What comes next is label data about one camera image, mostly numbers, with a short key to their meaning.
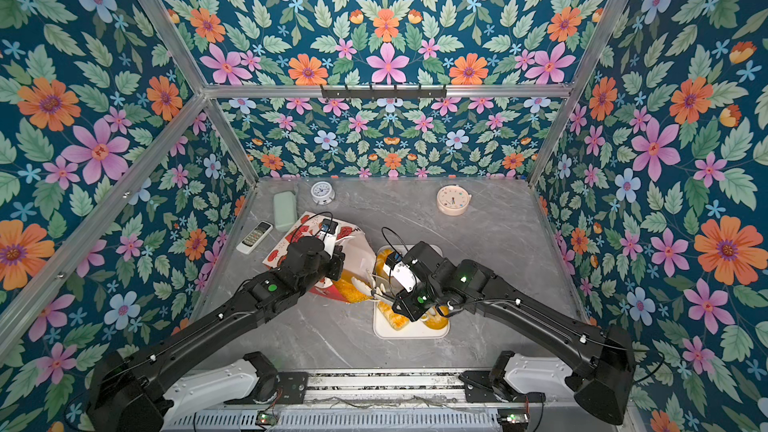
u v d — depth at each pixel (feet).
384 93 3.05
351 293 2.63
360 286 2.51
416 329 2.69
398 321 2.65
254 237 3.32
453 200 3.63
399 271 2.11
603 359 1.30
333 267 2.30
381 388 2.46
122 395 1.24
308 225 2.96
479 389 2.35
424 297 1.93
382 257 3.03
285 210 3.53
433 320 2.69
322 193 3.65
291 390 2.41
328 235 2.18
